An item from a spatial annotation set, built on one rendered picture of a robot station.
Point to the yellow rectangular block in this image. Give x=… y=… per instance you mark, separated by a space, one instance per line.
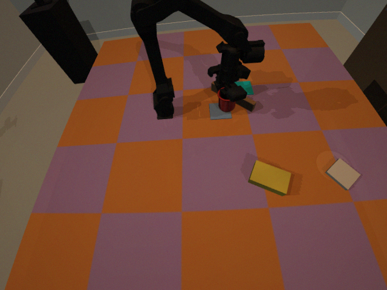
x=270 y=178

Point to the tan flat rectangular block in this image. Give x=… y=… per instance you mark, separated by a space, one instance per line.
x=342 y=174

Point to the dark red cup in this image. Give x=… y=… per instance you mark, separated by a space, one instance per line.
x=225 y=105

